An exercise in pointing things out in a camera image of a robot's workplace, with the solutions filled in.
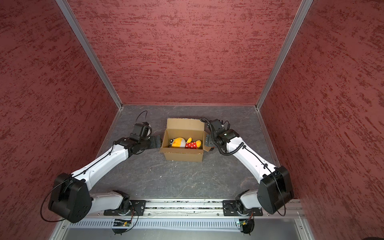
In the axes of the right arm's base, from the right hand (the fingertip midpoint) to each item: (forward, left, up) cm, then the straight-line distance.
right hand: (214, 144), depth 84 cm
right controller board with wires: (-37, -14, -15) cm, 42 cm away
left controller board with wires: (-34, +48, -15) cm, 61 cm away
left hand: (+2, +35, -2) cm, 35 cm away
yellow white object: (+4, +19, -4) cm, 20 cm away
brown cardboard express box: (+10, +17, +3) cm, 20 cm away
